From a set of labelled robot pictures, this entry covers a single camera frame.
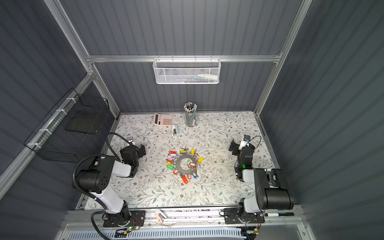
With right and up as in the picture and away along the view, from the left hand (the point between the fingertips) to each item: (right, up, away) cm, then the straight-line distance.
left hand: (132, 146), depth 96 cm
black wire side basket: (-23, +11, -22) cm, 34 cm away
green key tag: (+25, -12, -4) cm, 28 cm away
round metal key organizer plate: (+37, -14, -7) cm, 40 cm away
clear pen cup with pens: (+38, +25, +3) cm, 45 cm away
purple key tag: (+25, -6, 0) cm, 26 cm away
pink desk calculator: (+16, +18, +18) cm, 31 cm away
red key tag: (+35, -18, -9) cm, 40 cm away
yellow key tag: (+44, -8, -2) cm, 45 cm away
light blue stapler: (+26, +9, +10) cm, 30 cm away
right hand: (+70, +4, -6) cm, 70 cm away
